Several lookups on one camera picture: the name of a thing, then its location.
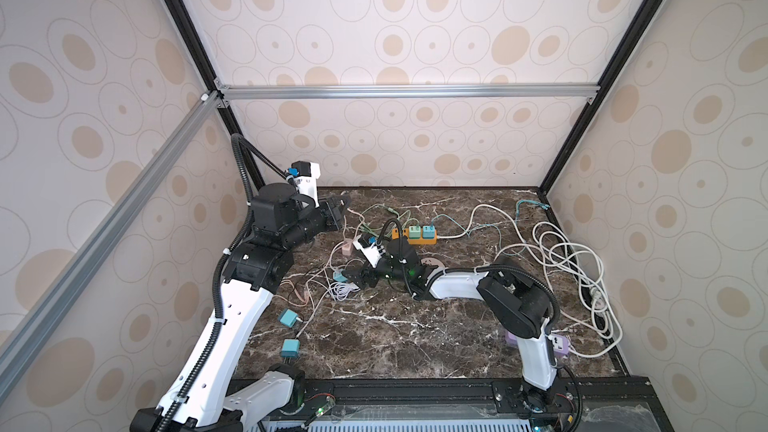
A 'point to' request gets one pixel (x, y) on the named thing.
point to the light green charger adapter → (414, 232)
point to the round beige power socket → (432, 261)
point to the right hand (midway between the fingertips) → (351, 263)
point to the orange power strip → (415, 241)
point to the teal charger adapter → (428, 231)
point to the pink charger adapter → (347, 247)
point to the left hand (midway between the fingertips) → (357, 196)
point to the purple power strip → (560, 343)
